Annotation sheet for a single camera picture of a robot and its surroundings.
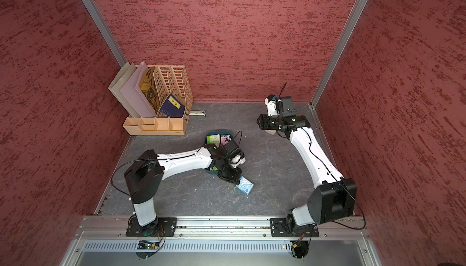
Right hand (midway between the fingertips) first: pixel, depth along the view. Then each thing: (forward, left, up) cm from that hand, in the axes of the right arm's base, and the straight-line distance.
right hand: (260, 123), depth 81 cm
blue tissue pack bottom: (-22, +8, -18) cm, 30 cm away
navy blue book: (+23, +50, -12) cm, 56 cm away
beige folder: (+21, +70, +8) cm, 74 cm away
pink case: (+11, -9, -23) cm, 27 cm away
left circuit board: (-43, +49, -24) cm, 69 cm away
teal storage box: (+8, +21, -18) cm, 29 cm away
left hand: (-22, +12, -17) cm, 30 cm away
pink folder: (+20, +66, 0) cm, 69 cm away
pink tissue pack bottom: (+3, +18, -17) cm, 25 cm away
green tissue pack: (+3, +25, -17) cm, 30 cm away
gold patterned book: (+27, +61, -1) cm, 67 cm away
